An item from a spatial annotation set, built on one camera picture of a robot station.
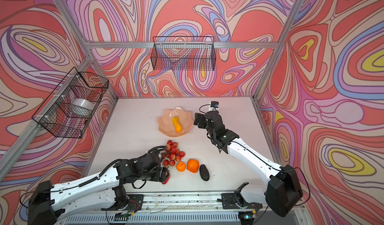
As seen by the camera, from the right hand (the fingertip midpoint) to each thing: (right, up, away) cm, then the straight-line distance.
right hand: (203, 117), depth 81 cm
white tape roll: (-59, +5, -10) cm, 60 cm away
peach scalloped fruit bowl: (-24, -7, +21) cm, 32 cm away
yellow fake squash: (-16, -7, +18) cm, 25 cm away
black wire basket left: (-69, +3, -8) cm, 69 cm away
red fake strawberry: (-19, -33, -2) cm, 39 cm away
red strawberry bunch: (-17, -21, +3) cm, 27 cm away
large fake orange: (-6, -26, 0) cm, 27 cm away
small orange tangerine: (-12, -28, +2) cm, 30 cm away
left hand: (-20, -30, -4) cm, 36 cm away
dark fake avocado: (0, -30, -1) cm, 30 cm away
